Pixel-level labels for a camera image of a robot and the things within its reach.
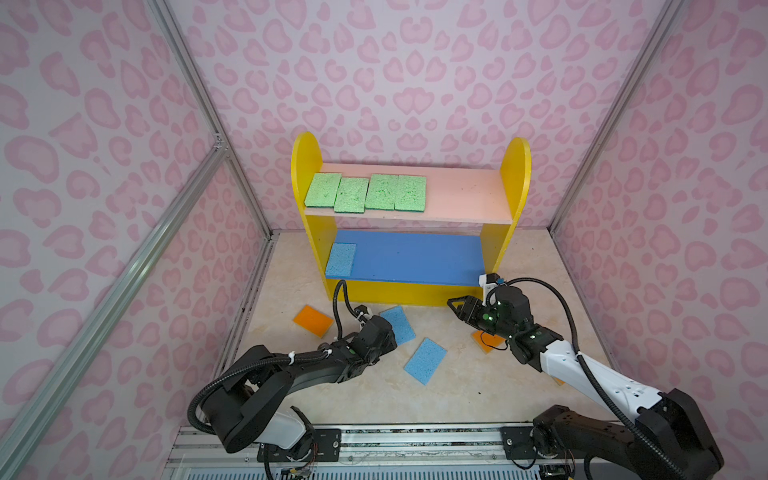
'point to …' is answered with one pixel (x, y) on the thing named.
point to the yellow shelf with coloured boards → (409, 235)
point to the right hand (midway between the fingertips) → (452, 303)
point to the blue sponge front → (426, 361)
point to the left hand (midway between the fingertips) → (395, 332)
